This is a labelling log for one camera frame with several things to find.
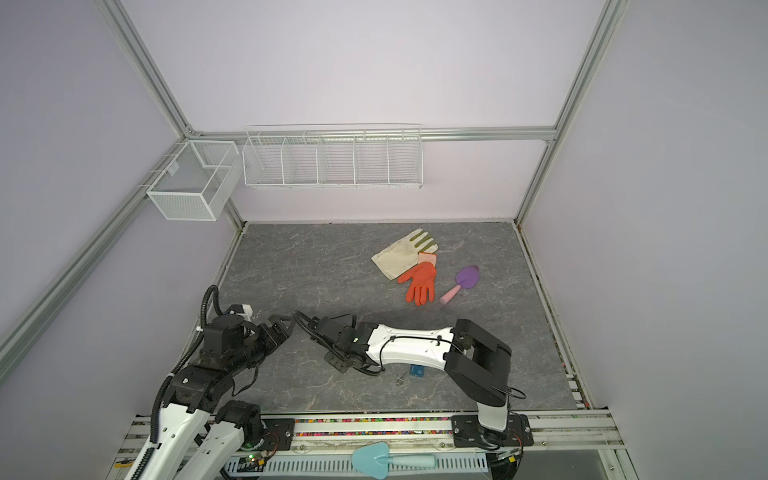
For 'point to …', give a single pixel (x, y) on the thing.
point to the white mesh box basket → (196, 180)
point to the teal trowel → (374, 460)
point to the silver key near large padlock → (400, 378)
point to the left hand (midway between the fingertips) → (287, 332)
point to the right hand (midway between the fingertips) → (339, 350)
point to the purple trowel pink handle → (466, 277)
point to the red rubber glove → (422, 277)
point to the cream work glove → (398, 258)
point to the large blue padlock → (417, 370)
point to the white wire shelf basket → (370, 158)
